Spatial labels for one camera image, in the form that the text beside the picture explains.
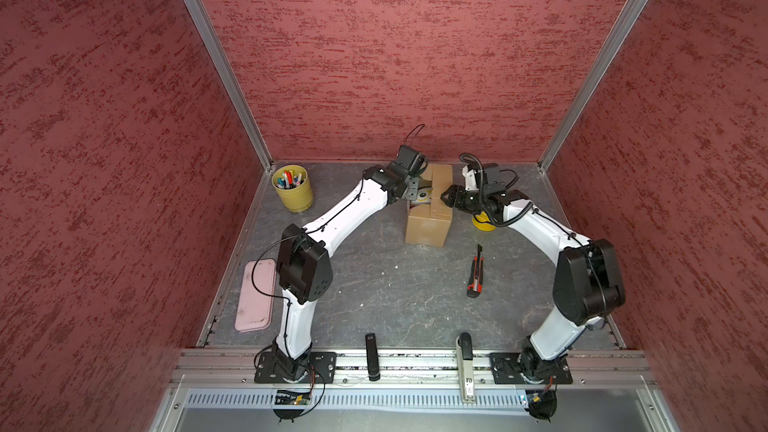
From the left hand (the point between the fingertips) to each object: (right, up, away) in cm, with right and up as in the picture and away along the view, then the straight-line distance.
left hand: (403, 190), depth 88 cm
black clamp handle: (-8, -44, -17) cm, 48 cm away
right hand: (+14, -4, +4) cm, 15 cm away
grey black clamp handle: (+15, -42, -15) cm, 47 cm away
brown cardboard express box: (+7, -8, -2) cm, 11 cm away
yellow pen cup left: (-36, +1, +9) cm, 37 cm away
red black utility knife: (+22, -29, +1) cm, 36 cm away
